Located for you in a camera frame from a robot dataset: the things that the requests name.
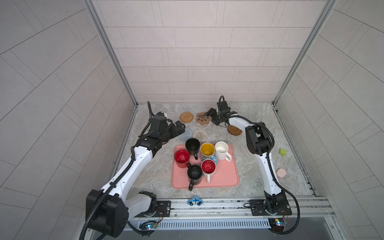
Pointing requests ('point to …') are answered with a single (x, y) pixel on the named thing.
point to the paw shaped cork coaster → (202, 118)
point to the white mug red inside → (208, 167)
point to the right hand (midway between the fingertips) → (206, 115)
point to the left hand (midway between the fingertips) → (183, 125)
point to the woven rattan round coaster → (186, 117)
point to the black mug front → (194, 172)
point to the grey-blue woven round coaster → (187, 134)
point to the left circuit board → (150, 225)
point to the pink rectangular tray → (226, 173)
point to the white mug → (221, 148)
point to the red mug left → (181, 157)
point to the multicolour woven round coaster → (200, 135)
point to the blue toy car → (195, 200)
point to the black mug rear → (192, 145)
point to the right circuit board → (277, 225)
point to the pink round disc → (281, 172)
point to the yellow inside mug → (207, 151)
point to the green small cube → (282, 152)
